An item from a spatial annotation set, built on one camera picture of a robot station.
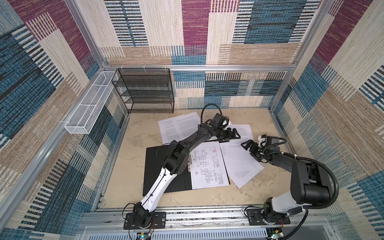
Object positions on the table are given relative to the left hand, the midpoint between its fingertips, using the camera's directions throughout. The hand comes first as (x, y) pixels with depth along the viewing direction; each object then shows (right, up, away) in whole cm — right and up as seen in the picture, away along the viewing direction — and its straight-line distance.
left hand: (237, 137), depth 93 cm
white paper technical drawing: (-18, -18, -1) cm, 25 cm away
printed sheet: (+10, +1, +15) cm, 18 cm away
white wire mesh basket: (-79, +10, -23) cm, 82 cm away
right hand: (+5, -7, +1) cm, 9 cm away
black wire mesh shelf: (-61, +33, +16) cm, 71 cm away
